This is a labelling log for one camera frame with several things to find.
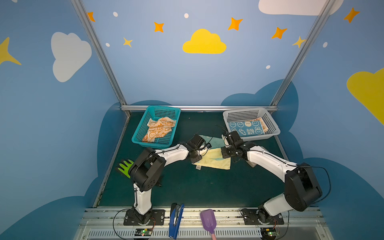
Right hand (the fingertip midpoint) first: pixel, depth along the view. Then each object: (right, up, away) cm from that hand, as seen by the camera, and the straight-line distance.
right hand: (226, 148), depth 90 cm
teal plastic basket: (-49, +24, +25) cm, 60 cm away
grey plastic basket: (+21, +23, +25) cm, 40 cm away
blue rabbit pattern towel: (+19, +13, +18) cm, 29 cm away
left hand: (-18, -3, +5) cm, 19 cm away
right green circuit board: (+16, -38, -19) cm, 46 cm away
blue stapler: (-29, -30, -15) cm, 45 cm away
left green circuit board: (-44, -37, -20) cm, 61 cm away
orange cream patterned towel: (-46, +12, +17) cm, 50 cm away
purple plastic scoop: (-12, -34, -17) cm, 40 cm away
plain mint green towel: (-7, -7, +5) cm, 11 cm away
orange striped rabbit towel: (+32, +13, +17) cm, 39 cm away
